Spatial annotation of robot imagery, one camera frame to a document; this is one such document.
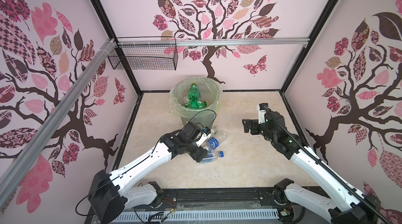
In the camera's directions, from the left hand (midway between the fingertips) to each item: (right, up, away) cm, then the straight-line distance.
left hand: (200, 151), depth 77 cm
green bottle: (-2, +24, +7) cm, 25 cm away
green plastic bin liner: (+6, +32, +15) cm, 36 cm away
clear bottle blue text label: (+6, -4, +7) cm, 11 cm away
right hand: (+26, +17, 0) cm, 31 cm away
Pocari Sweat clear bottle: (+8, +2, +11) cm, 13 cm away
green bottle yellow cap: (-3, +26, +5) cm, 26 cm away
